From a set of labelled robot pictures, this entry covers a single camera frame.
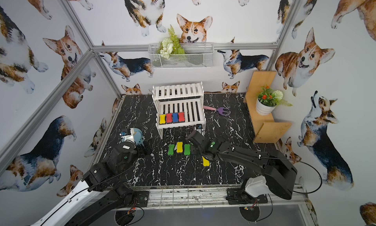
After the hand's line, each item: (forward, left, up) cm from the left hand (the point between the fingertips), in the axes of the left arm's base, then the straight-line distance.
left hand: (145, 138), depth 73 cm
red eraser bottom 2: (+18, -17, -7) cm, 26 cm away
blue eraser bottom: (+16, -13, -6) cm, 22 cm away
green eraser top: (+2, -10, -20) cm, 22 cm away
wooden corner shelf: (+6, -66, -6) cm, 66 cm away
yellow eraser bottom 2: (-7, -31, -19) cm, 37 cm away
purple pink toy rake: (+34, -45, -22) cm, 61 cm away
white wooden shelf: (+28, -14, -9) cm, 32 cm away
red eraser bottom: (+16, -9, -6) cm, 19 cm away
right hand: (+3, -25, -9) cm, 27 cm away
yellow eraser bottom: (+16, -5, -7) cm, 18 cm away
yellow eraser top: (+4, -15, -20) cm, 26 cm away
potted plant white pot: (+24, -70, 0) cm, 74 cm away
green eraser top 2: (+2, -20, -20) cm, 28 cm away
